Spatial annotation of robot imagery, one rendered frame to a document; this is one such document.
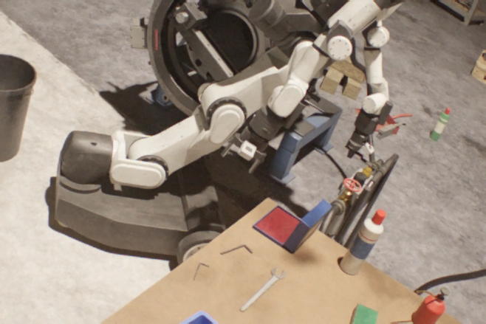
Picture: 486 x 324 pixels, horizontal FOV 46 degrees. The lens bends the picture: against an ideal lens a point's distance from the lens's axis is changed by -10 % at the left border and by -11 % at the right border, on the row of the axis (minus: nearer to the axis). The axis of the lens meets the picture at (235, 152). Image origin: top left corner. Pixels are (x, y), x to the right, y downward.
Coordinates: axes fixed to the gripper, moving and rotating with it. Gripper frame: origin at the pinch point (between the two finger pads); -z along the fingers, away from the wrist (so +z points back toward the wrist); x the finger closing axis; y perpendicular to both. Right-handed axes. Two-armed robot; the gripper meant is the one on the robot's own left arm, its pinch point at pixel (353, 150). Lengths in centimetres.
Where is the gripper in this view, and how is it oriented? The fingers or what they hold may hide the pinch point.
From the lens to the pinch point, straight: 252.2
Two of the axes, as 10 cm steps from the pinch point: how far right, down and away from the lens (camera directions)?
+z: 3.1, -8.0, -5.2
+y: 8.0, 5.2, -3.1
